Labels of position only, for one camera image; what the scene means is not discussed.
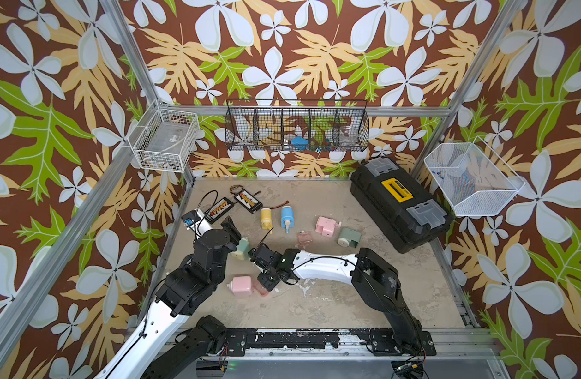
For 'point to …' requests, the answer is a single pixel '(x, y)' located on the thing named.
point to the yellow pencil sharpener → (266, 219)
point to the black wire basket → (297, 125)
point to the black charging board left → (218, 210)
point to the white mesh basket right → (474, 181)
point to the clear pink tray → (304, 239)
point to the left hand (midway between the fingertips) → (225, 221)
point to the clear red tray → (261, 288)
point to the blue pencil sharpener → (287, 218)
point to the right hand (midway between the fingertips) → (263, 277)
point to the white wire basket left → (163, 140)
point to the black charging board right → (250, 203)
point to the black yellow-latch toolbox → (402, 211)
